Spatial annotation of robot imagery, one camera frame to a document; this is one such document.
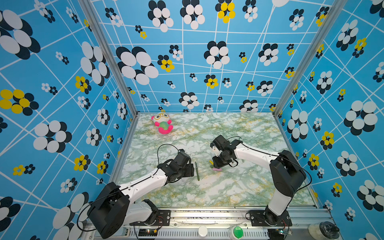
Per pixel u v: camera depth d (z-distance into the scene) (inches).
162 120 41.8
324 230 24.4
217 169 35.2
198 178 34.1
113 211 16.0
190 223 28.4
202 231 25.2
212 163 31.7
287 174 18.4
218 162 31.1
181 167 26.3
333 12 27.4
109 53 33.5
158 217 29.0
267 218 25.6
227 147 26.0
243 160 24.4
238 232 24.5
